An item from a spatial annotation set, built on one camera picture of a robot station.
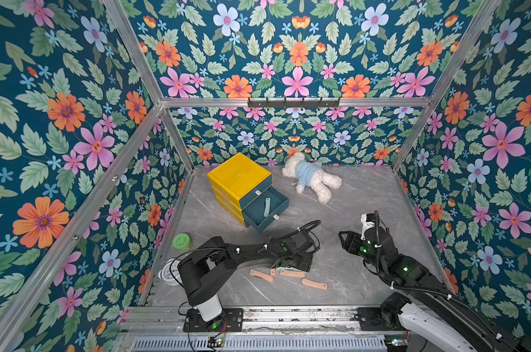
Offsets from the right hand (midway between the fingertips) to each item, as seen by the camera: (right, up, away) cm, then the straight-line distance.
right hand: (346, 232), depth 78 cm
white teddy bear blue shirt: (-9, +23, +26) cm, 36 cm away
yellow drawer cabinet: (-41, +18, +6) cm, 45 cm away
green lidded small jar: (-64, -6, +10) cm, 65 cm away
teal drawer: (-34, +14, +8) cm, 37 cm away
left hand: (-12, -13, +7) cm, 19 cm away
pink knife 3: (-11, -21, +4) cm, 24 cm away
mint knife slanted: (-30, +9, +17) cm, 35 cm away
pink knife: (-31, -18, +6) cm, 37 cm away
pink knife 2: (-19, -17, +5) cm, 26 cm away
